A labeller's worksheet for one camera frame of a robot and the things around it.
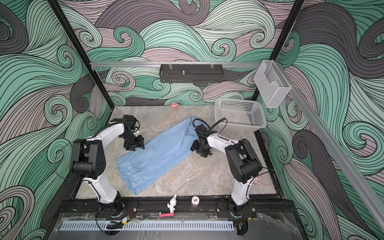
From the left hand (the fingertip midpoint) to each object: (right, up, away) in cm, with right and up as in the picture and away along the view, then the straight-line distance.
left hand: (140, 147), depth 91 cm
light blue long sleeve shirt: (0, -11, -4) cm, 12 cm away
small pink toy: (+18, +29, +27) cm, 44 cm away
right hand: (+34, -3, +3) cm, 35 cm away
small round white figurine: (+33, -22, -20) cm, 45 cm away
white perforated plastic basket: (+72, +20, +24) cm, 78 cm away
